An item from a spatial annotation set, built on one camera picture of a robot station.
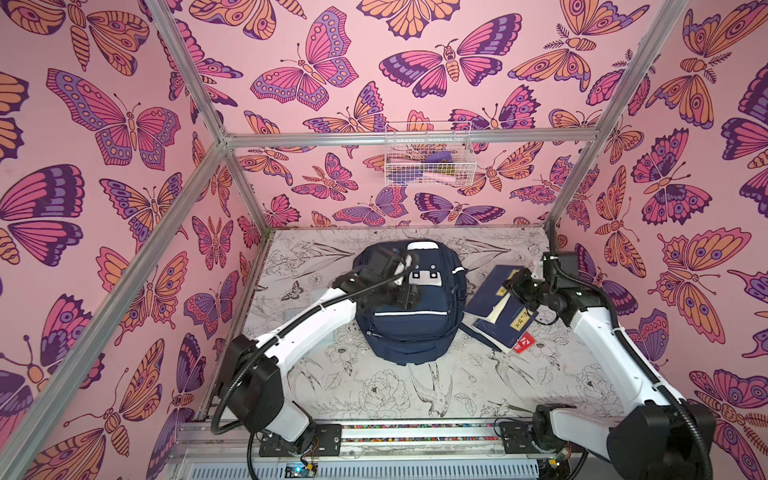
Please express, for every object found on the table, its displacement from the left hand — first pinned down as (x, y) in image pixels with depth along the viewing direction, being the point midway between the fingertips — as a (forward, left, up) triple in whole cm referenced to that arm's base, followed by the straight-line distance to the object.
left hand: (414, 289), depth 80 cm
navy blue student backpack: (-7, +2, -15) cm, 16 cm away
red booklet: (-7, -34, -19) cm, 39 cm away
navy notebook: (-2, -30, -17) cm, 35 cm away
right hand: (+3, -24, +1) cm, 25 cm away
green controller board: (-38, +28, -21) cm, 52 cm away
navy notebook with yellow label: (+1, -22, -7) cm, 23 cm away
